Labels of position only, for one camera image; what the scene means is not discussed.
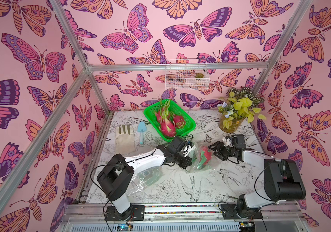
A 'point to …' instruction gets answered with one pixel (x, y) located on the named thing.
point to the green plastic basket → (189, 125)
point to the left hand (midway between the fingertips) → (192, 163)
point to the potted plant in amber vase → (242, 105)
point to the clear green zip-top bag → (142, 180)
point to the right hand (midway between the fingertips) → (212, 148)
